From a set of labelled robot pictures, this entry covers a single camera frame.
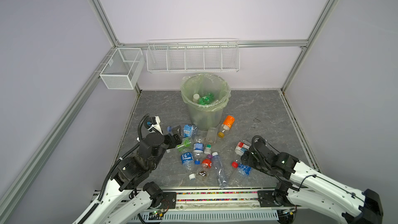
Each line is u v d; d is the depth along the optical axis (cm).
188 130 93
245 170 78
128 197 44
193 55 97
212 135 96
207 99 96
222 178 76
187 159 81
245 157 71
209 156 85
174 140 60
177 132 61
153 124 55
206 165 81
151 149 45
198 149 85
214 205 73
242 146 88
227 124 96
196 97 97
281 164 54
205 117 90
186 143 87
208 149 87
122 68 99
